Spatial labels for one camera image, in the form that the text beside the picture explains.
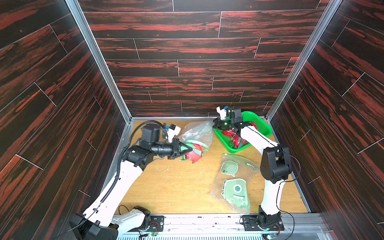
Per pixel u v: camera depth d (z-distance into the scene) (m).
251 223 0.73
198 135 0.81
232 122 0.75
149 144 0.52
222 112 0.85
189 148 0.64
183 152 0.64
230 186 0.79
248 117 1.13
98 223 0.37
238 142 0.95
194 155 0.67
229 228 0.72
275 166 0.52
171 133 0.63
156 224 0.72
